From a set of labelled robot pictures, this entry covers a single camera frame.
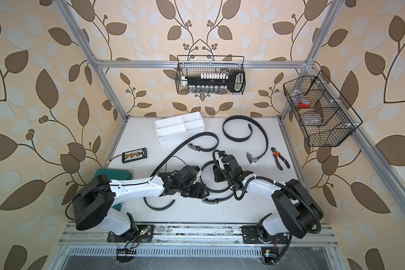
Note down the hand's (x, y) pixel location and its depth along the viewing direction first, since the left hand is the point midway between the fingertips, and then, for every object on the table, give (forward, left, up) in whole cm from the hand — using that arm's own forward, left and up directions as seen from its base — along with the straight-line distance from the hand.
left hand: (203, 191), depth 81 cm
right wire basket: (+29, -59, +23) cm, 69 cm away
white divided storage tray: (+41, +20, -2) cm, 46 cm away
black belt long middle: (+30, +9, -4) cm, 31 cm away
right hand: (+12, -6, -2) cm, 14 cm away
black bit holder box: (+23, +42, -5) cm, 48 cm away
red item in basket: (+33, -49, +27) cm, 65 cm away
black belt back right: (+20, -27, -3) cm, 34 cm away
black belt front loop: (-4, -5, -5) cm, 8 cm away
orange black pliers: (+25, -43, -4) cm, 50 cm away
